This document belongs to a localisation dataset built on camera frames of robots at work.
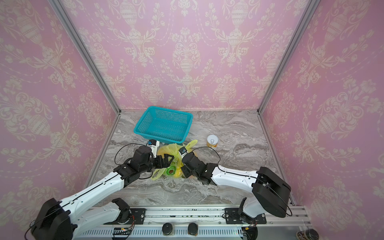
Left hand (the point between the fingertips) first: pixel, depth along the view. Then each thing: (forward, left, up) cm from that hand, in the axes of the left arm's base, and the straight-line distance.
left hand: (169, 158), depth 81 cm
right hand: (-1, -8, -4) cm, 9 cm away
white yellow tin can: (+17, -25, -7) cm, 31 cm away
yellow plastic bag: (-2, -3, -7) cm, 8 cm away
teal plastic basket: (+36, +9, -15) cm, 40 cm away
